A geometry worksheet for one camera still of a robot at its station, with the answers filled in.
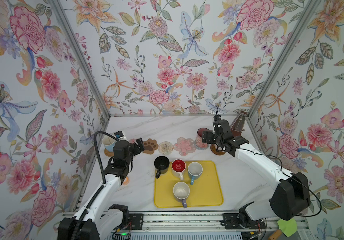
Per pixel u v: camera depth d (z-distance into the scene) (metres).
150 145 1.04
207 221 0.76
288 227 0.74
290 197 0.42
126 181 0.86
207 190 0.85
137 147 0.75
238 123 1.01
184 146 1.04
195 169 0.88
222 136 0.63
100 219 0.46
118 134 0.70
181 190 0.83
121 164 0.62
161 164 0.89
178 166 0.91
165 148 1.01
